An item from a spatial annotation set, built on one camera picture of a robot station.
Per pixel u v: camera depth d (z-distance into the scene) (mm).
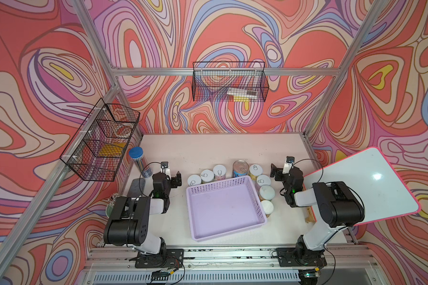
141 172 959
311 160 1113
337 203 486
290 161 821
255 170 957
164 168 796
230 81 960
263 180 913
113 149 715
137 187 923
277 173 864
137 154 867
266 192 848
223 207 875
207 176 933
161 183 714
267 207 805
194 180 911
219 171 951
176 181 859
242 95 908
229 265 732
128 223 440
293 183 739
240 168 908
